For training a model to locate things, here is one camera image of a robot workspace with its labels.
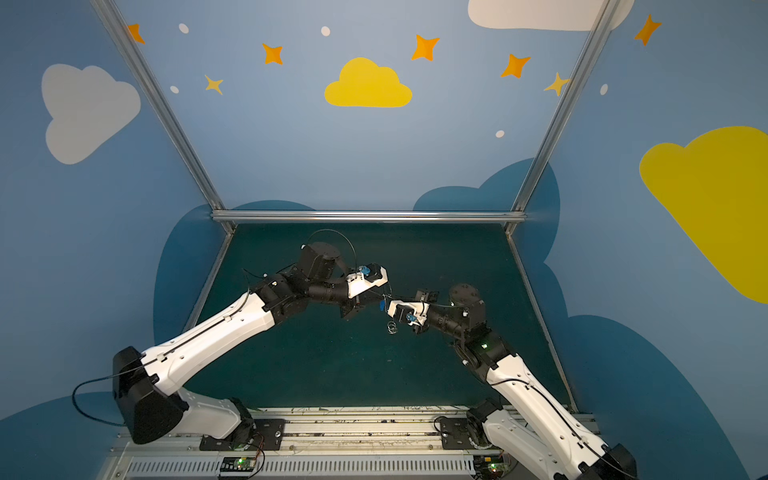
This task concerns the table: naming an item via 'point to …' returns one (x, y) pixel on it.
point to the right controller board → (491, 466)
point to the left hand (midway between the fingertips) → (383, 292)
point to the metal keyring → (392, 327)
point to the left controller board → (238, 464)
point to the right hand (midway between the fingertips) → (401, 288)
